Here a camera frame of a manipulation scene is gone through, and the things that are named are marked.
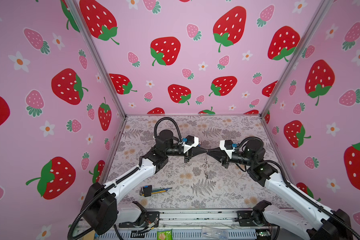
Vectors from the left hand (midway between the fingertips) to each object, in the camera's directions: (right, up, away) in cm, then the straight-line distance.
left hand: (205, 150), depth 66 cm
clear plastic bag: (+3, -40, +4) cm, 41 cm away
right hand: (+1, -1, +1) cm, 2 cm away
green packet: (-18, -40, +3) cm, 45 cm away
